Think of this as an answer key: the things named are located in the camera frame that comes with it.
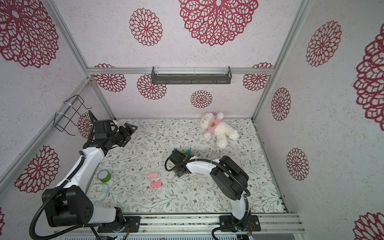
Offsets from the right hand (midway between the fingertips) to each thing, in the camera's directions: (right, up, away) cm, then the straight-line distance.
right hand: (182, 165), depth 94 cm
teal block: (+4, +8, +6) cm, 10 cm away
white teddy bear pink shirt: (+22, +25, +12) cm, 35 cm away
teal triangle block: (-6, +10, +9) cm, 14 cm away
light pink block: (-18, -6, -3) cm, 19 cm away
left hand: (-26, +21, -10) cm, 35 cm away
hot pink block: (-15, -10, -7) cm, 19 cm away
